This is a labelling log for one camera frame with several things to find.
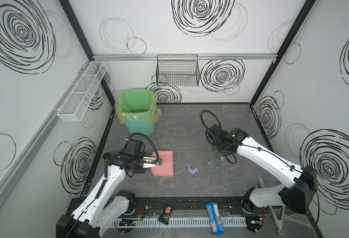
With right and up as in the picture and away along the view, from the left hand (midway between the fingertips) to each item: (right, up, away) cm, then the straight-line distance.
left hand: (146, 158), depth 81 cm
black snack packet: (+11, -24, -10) cm, 28 cm away
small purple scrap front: (+26, -9, +4) cm, 27 cm away
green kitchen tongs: (+64, -27, -13) cm, 71 cm away
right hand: (+38, +4, -3) cm, 38 cm away
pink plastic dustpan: (+11, -6, +2) cm, 13 cm away
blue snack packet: (+35, -26, -11) cm, 45 cm away
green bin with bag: (-11, +28, +24) cm, 39 cm away
